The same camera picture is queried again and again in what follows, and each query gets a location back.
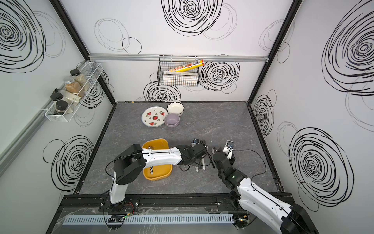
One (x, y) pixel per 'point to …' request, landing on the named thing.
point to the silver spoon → (196, 168)
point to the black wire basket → (188, 77)
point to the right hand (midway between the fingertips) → (223, 149)
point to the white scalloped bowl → (175, 107)
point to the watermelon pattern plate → (154, 116)
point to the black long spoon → (203, 142)
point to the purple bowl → (172, 120)
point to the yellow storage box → (160, 172)
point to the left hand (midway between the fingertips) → (196, 160)
